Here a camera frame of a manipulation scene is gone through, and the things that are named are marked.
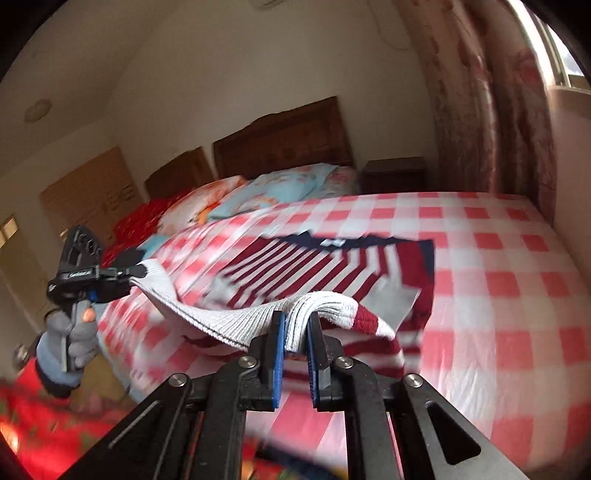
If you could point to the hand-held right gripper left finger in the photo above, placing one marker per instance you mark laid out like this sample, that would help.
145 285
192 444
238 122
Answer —
277 360

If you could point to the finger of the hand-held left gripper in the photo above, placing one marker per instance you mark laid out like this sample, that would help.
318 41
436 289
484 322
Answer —
129 257
134 273

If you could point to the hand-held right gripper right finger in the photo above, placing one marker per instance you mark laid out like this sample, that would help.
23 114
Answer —
315 364

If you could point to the red white striped sweater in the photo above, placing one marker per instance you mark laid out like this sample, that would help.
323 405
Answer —
286 272

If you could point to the person's left hand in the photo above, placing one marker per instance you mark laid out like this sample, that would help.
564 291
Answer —
85 341

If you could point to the light blue cloth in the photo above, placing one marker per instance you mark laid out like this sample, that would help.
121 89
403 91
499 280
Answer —
152 245

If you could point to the red blanket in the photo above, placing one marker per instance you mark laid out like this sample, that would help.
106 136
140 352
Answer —
143 219

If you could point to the wooden door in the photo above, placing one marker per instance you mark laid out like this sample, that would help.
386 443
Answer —
18 286

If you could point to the orange floral pillow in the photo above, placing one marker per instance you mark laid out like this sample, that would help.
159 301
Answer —
198 201

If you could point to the small wooden headboard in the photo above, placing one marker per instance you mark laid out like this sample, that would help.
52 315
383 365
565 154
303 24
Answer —
180 173

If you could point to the red floral cloth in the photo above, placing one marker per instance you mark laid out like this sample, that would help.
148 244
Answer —
55 429

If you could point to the blue floral pillow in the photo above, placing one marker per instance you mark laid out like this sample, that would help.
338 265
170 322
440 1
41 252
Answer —
277 187

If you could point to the round ceiling lamp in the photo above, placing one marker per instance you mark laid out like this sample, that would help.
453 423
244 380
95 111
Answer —
38 110

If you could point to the pink floral pillow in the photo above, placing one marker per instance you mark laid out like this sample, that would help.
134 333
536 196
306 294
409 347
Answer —
341 181

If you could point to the pink checked bed sheet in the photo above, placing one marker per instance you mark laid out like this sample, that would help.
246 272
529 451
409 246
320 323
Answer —
485 277

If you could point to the large wooden headboard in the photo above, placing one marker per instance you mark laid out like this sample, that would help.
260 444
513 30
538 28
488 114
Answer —
286 138

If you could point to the dark wooden nightstand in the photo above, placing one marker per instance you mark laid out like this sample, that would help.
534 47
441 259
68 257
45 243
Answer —
392 176

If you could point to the floral curtain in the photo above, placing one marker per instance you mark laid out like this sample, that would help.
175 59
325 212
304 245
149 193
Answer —
475 106

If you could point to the window with bars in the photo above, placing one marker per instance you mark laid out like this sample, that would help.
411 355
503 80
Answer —
565 50

